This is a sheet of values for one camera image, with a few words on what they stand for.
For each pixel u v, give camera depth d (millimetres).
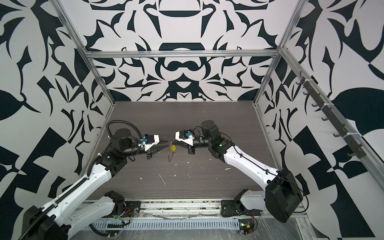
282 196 405
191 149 638
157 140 591
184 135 579
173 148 719
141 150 614
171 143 690
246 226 711
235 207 668
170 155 688
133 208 739
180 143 626
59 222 408
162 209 752
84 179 475
